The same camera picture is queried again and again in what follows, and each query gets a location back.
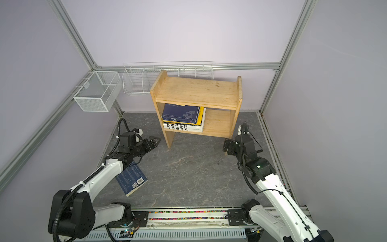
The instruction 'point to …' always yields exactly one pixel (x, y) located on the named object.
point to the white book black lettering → (188, 127)
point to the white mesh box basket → (102, 92)
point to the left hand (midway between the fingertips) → (157, 143)
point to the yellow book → (199, 122)
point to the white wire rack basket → (138, 78)
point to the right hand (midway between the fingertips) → (235, 141)
